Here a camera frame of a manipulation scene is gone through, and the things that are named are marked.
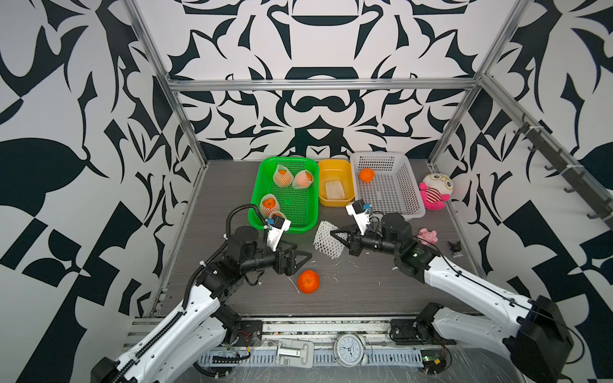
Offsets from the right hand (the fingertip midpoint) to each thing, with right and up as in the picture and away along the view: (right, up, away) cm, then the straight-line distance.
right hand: (330, 231), depth 72 cm
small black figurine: (+49, -10, +19) cm, 53 cm away
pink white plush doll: (+48, +12, +30) cm, 57 cm away
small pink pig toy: (+40, -5, +19) cm, 44 cm away
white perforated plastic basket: (+29, +16, +41) cm, 52 cm away
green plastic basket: (-10, +5, +33) cm, 35 cm away
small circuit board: (+30, -38, -1) cm, 48 cm away
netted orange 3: (-19, +3, +20) cm, 27 cm away
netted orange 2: (-22, +6, +24) cm, 33 cm away
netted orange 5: (-9, +16, +33) cm, 38 cm away
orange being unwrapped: (+20, +19, +36) cm, 46 cm away
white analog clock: (+5, -33, -4) cm, 34 cm away
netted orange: (-7, -17, +6) cm, 19 cm away
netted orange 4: (-18, +18, +33) cm, 41 cm away
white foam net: (+5, +12, +32) cm, 34 cm away
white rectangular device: (-10, -34, -3) cm, 36 cm away
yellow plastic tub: (+6, +21, +43) cm, 48 cm away
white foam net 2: (-1, -3, 0) cm, 4 cm away
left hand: (-9, -4, -2) cm, 10 cm away
